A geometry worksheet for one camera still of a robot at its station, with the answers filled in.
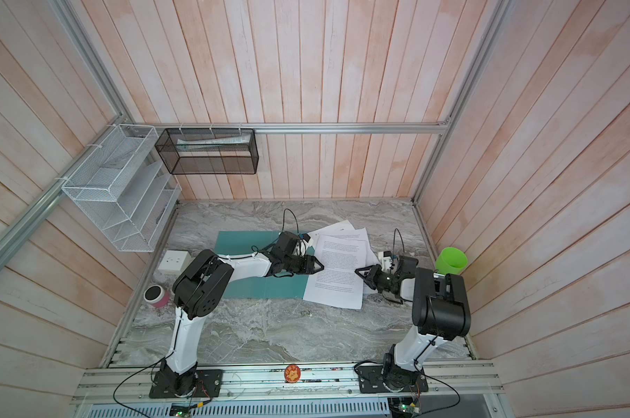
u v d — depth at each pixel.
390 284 0.84
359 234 1.08
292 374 0.75
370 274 0.87
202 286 0.55
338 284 0.94
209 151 1.06
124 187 0.73
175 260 0.96
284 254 0.80
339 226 1.11
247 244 1.15
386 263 0.90
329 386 0.73
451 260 0.82
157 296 0.86
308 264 0.86
